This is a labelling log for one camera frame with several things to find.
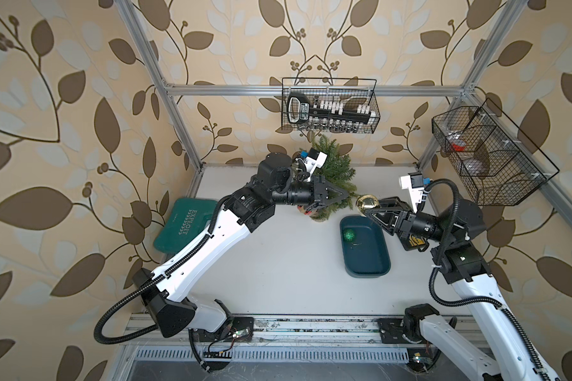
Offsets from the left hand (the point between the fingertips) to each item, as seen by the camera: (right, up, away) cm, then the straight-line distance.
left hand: (344, 191), depth 55 cm
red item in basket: (+45, +16, +26) cm, 54 cm away
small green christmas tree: (+3, +7, +24) cm, 25 cm away
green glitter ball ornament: (+9, -17, +35) cm, 40 cm away
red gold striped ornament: (-6, -7, +17) cm, 19 cm away
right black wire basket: (+52, +8, +18) cm, 55 cm away
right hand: (+5, -5, +2) cm, 7 cm away
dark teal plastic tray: (+16, -23, +38) cm, 47 cm away
